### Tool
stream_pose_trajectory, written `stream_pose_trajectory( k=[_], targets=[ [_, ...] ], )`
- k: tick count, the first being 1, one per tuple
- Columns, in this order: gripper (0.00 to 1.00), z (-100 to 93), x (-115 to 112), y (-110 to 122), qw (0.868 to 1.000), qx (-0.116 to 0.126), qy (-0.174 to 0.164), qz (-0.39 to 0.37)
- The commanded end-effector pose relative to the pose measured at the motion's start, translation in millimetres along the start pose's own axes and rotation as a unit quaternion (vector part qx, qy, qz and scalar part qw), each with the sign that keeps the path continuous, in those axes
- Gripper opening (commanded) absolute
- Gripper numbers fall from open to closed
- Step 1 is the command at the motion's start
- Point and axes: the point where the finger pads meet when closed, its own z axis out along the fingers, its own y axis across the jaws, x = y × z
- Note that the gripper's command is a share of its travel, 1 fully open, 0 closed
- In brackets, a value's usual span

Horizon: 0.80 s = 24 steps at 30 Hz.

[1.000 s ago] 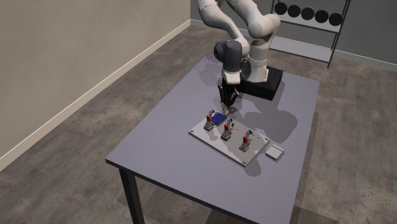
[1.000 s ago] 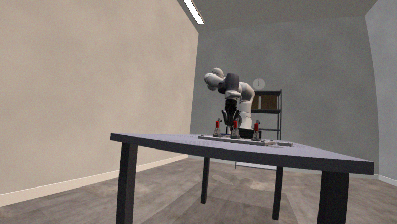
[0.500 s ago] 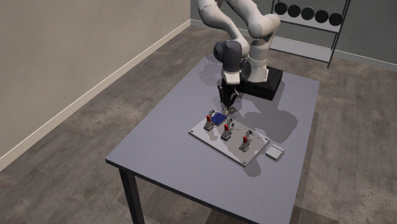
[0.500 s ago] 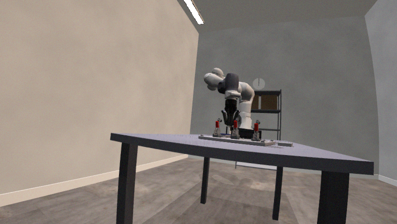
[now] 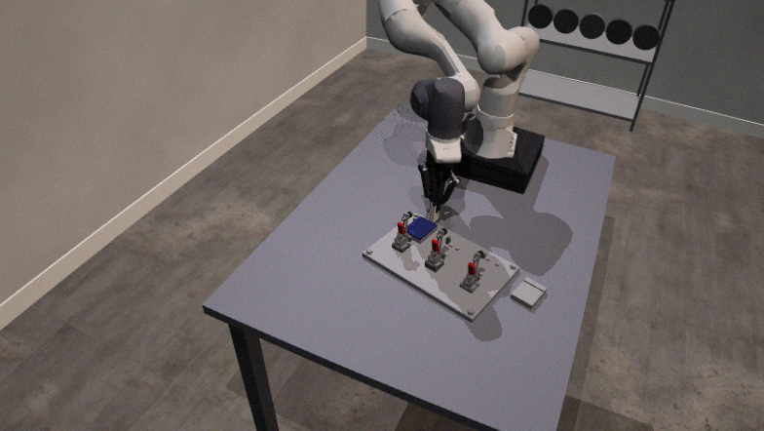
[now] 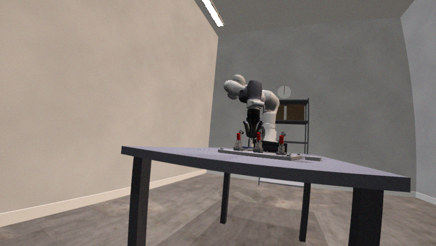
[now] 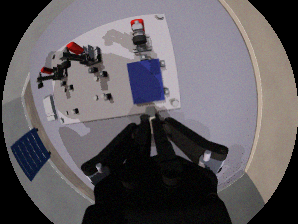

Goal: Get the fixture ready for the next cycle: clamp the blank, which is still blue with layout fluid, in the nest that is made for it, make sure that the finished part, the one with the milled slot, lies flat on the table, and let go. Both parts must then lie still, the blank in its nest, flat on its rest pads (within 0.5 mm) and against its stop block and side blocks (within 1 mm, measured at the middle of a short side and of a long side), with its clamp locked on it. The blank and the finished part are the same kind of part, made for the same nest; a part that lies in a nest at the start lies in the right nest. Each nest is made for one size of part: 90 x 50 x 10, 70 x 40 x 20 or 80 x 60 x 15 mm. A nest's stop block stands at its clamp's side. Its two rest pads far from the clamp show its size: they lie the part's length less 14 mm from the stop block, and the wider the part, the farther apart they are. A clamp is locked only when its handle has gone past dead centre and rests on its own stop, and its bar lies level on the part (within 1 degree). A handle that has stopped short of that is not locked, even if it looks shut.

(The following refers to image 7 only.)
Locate grey fixture plate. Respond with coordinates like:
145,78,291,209
51,14,181,125

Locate grey rectangular block with slot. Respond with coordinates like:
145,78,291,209
43,96,58,121

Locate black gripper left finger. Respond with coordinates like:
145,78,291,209
81,106,153,189

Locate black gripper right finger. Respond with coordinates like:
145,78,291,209
150,106,229,185

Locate blue rectangular block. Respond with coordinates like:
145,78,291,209
127,58,165,104

